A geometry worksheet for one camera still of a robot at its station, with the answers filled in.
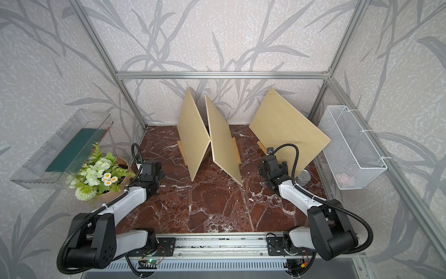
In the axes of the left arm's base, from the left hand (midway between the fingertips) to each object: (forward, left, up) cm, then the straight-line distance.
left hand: (148, 172), depth 88 cm
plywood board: (+23, -67, +13) cm, 72 cm away
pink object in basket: (-11, -91, +14) cm, 93 cm away
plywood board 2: (+13, -23, +13) cm, 30 cm away
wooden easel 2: (+17, -46, -3) cm, 49 cm away
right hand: (+5, -65, +2) cm, 65 cm away
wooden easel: (+21, -61, -3) cm, 65 cm away
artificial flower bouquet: (-13, +6, +22) cm, 26 cm away
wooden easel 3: (+15, -15, -2) cm, 21 cm away
